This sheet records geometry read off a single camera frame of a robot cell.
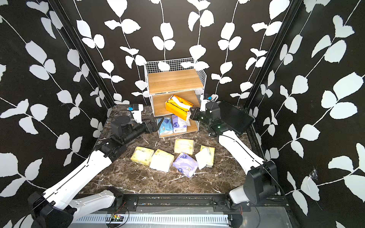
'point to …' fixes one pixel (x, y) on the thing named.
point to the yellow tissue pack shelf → (184, 145)
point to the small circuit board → (118, 218)
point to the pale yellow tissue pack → (205, 158)
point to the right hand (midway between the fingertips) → (188, 106)
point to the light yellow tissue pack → (142, 156)
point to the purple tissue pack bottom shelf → (180, 125)
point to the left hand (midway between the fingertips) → (158, 116)
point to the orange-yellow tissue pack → (161, 160)
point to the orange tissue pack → (179, 106)
